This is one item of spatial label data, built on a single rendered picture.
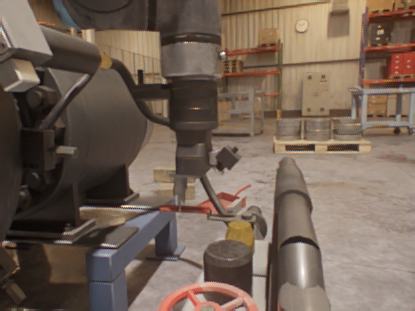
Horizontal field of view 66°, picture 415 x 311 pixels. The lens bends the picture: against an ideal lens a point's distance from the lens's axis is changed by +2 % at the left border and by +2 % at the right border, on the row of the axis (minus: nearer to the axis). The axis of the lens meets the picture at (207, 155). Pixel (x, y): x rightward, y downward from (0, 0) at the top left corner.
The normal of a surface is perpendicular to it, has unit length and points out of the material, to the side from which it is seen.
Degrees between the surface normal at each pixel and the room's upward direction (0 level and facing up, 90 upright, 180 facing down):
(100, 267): 90
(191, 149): 70
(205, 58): 90
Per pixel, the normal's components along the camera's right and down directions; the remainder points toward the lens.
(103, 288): -0.22, 0.15
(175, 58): -0.44, 0.15
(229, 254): -0.03, -0.99
